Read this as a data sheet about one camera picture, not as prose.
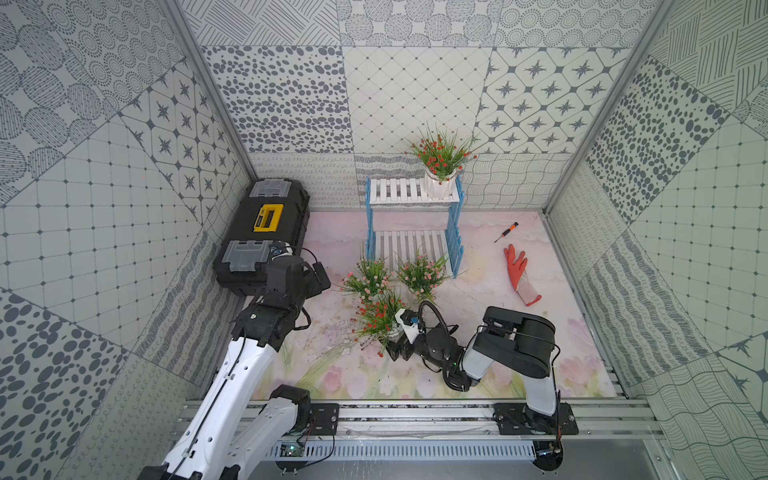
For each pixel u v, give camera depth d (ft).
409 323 2.44
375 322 2.50
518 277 3.30
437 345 2.29
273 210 3.20
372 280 2.71
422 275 2.82
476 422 2.46
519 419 2.40
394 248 3.52
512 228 3.83
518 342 1.68
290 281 1.78
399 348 2.55
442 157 2.46
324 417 2.41
